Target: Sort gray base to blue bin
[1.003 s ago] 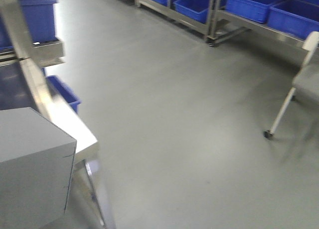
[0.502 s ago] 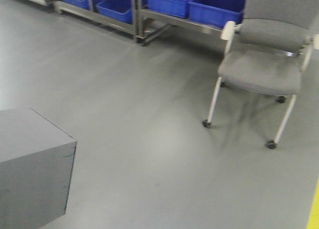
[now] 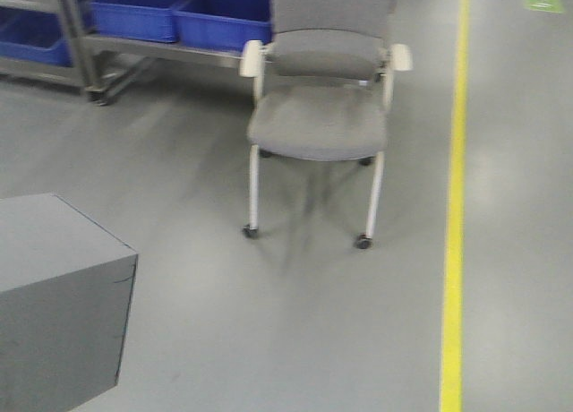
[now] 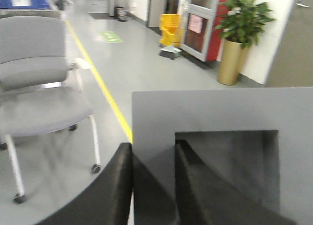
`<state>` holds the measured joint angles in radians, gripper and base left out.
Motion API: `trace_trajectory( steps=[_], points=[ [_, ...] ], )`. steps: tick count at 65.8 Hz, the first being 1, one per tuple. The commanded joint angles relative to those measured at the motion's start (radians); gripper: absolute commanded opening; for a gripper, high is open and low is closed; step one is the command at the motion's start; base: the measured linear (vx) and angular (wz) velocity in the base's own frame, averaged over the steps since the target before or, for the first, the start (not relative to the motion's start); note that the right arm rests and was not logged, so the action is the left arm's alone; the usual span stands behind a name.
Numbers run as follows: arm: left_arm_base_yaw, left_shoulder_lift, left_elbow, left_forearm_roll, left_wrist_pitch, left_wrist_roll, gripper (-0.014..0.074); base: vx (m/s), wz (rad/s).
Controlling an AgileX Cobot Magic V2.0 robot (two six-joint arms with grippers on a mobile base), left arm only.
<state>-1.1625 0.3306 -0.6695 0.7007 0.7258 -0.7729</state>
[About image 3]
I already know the grey block with square hole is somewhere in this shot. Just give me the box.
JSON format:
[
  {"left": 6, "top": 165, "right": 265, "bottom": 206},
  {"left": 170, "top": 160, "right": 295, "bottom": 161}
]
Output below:
[{"left": 0, "top": 193, "right": 139, "bottom": 412}]

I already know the blue plastic bin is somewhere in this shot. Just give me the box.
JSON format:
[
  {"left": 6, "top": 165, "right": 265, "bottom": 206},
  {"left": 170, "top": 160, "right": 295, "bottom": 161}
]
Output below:
[
  {"left": 87, "top": 0, "right": 194, "bottom": 45},
  {"left": 0, "top": 6, "right": 75, "bottom": 68},
  {"left": 172, "top": 0, "right": 275, "bottom": 51}
]

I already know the steel rack on castors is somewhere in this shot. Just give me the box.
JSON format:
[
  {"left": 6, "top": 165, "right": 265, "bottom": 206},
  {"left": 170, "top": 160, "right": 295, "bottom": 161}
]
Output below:
[{"left": 0, "top": 0, "right": 274, "bottom": 107}]

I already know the grey chair with white frame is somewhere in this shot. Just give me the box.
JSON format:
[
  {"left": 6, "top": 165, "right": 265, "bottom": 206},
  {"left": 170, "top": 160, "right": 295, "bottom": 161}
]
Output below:
[{"left": 239, "top": 0, "right": 415, "bottom": 251}]

